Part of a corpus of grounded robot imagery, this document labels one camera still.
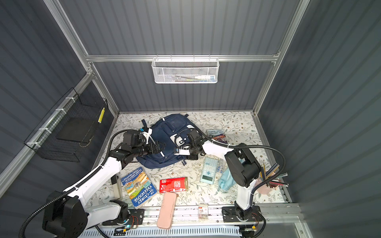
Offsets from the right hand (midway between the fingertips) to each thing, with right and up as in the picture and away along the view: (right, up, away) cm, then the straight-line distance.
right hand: (188, 152), depth 94 cm
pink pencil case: (-11, -28, -18) cm, 36 cm away
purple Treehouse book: (+20, +10, +10) cm, 24 cm away
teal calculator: (+12, -10, -7) cm, 17 cm away
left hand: (-15, +6, -12) cm, 20 cm away
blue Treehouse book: (-27, -17, -13) cm, 34 cm away
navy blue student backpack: (-18, +13, +10) cm, 24 cm away
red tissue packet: (-8, -16, -11) cm, 22 cm away
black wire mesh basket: (-60, +18, -18) cm, 66 cm away
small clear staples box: (+8, -27, -20) cm, 34 cm away
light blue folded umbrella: (+22, -14, -13) cm, 28 cm away
